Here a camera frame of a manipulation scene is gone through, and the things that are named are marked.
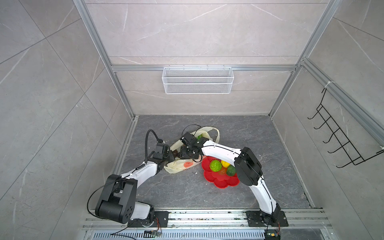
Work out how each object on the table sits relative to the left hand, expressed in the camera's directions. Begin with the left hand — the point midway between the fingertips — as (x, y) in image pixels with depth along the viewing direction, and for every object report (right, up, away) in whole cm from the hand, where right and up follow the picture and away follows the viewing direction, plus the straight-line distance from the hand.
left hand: (171, 151), depth 92 cm
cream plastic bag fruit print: (+7, -7, -6) cm, 11 cm away
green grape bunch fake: (+18, +9, +8) cm, 22 cm away
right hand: (+8, -2, +1) cm, 8 cm away
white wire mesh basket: (+17, +48, +8) cm, 51 cm away
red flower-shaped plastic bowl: (+30, -16, -7) cm, 34 cm away
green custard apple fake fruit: (+27, -7, -7) cm, 29 cm away
